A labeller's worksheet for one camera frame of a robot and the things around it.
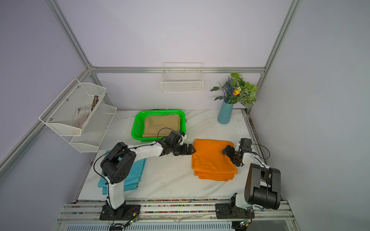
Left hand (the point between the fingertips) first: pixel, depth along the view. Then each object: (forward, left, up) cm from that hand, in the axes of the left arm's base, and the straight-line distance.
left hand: (190, 152), depth 92 cm
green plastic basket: (+20, +39, +1) cm, 43 cm away
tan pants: (+21, +22, +1) cm, 31 cm away
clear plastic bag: (+9, +60, +26) cm, 66 cm away
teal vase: (+29, -26, +4) cm, 40 cm away
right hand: (-2, -24, -3) cm, 24 cm away
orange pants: (-6, -12, -1) cm, 14 cm away
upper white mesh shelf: (+8, +66, +27) cm, 72 cm away
